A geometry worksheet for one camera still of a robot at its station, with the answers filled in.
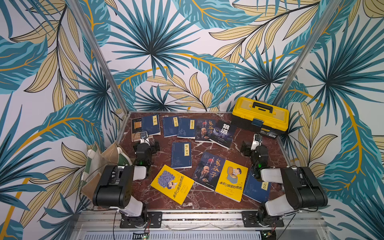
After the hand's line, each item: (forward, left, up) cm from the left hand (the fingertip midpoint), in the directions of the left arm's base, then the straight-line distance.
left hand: (147, 140), depth 92 cm
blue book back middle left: (+19, -12, -8) cm, 23 cm away
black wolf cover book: (+12, -50, -7) cm, 51 cm away
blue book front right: (-26, -63, -7) cm, 69 cm away
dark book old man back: (+17, -36, -8) cm, 40 cm away
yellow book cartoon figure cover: (-20, -51, -8) cm, 55 cm away
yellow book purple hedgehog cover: (-23, -17, -8) cm, 30 cm away
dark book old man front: (-16, -37, -7) cm, 41 cm away
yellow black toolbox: (+16, -71, +7) cm, 73 cm away
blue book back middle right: (+17, -23, -8) cm, 30 cm away
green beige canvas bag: (-17, +21, +6) cm, 28 cm away
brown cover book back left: (+14, +13, -8) cm, 21 cm away
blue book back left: (+17, +2, -6) cm, 18 cm away
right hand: (0, -65, +1) cm, 65 cm away
